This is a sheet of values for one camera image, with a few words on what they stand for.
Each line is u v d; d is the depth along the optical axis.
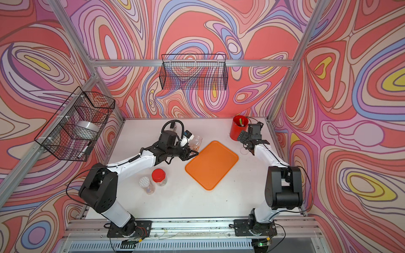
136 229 0.73
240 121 1.04
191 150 0.78
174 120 0.69
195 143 0.84
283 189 0.45
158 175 0.82
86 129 0.70
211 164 0.96
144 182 0.77
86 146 0.73
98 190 0.45
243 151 1.01
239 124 1.04
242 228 0.73
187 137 0.76
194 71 0.95
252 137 0.71
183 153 0.77
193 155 0.82
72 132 0.73
